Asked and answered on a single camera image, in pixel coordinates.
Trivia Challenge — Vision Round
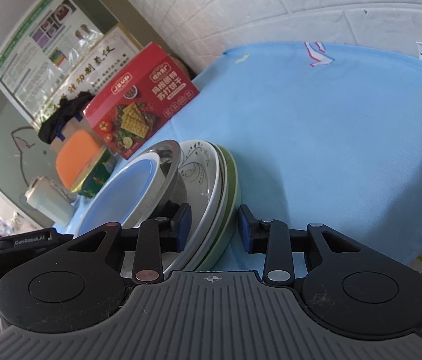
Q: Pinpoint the calligraphy wall poster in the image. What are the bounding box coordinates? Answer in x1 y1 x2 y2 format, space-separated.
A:
20 28 141 121

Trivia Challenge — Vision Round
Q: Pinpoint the blue cartoon pig tablecloth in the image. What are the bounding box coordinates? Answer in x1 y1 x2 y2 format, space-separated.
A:
52 41 422 271

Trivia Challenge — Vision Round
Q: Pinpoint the white floral plate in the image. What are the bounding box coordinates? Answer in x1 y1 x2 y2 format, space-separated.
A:
162 140 222 271

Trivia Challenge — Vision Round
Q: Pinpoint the stainless steel bowl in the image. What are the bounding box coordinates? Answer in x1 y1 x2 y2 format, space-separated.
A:
136 139 190 229

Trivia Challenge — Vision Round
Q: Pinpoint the white gold-rimmed plate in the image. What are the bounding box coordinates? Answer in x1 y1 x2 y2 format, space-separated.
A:
185 143 231 271

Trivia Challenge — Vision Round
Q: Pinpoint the white travel mug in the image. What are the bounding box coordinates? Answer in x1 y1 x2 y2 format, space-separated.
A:
24 175 79 228

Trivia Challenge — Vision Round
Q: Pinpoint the red cracker box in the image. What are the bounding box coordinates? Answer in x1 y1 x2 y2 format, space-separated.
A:
83 42 201 160

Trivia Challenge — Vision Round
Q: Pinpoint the black cloth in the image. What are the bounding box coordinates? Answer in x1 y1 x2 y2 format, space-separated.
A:
38 92 95 144

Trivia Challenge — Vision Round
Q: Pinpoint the green plastic plate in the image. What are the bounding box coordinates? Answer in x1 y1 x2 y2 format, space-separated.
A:
196 148 242 271

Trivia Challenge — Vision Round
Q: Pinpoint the frosted glass cat panel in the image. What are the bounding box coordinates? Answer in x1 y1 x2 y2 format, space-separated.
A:
0 79 70 229

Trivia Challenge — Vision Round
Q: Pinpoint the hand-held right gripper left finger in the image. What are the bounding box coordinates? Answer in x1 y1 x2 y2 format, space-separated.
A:
57 202 192 286

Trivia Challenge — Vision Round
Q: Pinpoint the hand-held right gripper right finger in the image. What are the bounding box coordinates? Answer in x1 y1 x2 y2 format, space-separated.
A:
238 204 369 286

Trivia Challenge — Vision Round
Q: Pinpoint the green instant noodle bowl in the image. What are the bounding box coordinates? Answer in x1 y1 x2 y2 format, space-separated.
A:
70 146 118 199

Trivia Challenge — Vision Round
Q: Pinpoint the blue plastic bowl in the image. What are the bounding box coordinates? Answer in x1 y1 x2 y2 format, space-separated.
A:
78 155 160 235

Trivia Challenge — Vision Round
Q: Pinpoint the white ceramic bowl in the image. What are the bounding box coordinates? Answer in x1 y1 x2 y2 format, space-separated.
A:
74 151 167 241

